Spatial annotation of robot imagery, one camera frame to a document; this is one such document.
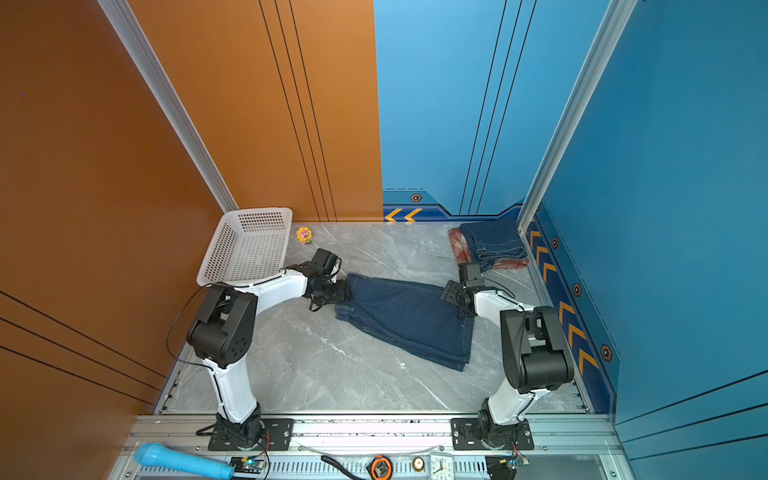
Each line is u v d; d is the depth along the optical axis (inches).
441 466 26.8
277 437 29.1
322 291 32.7
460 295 27.5
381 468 26.3
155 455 26.9
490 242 40.3
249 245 44.4
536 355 18.5
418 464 26.3
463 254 42.5
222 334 20.1
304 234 44.0
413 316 37.1
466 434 28.6
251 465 27.8
